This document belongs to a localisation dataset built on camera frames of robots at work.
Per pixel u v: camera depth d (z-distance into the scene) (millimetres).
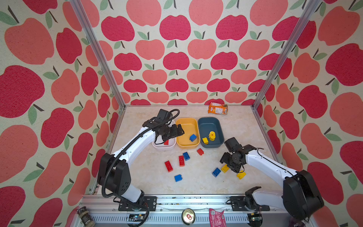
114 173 429
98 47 851
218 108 1176
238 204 733
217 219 689
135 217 717
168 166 858
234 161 716
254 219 729
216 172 854
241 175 826
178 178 826
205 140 961
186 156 906
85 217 677
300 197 405
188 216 616
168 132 706
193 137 985
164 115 661
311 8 701
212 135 985
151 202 749
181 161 884
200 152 932
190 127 1065
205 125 1077
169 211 733
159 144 690
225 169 860
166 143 959
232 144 703
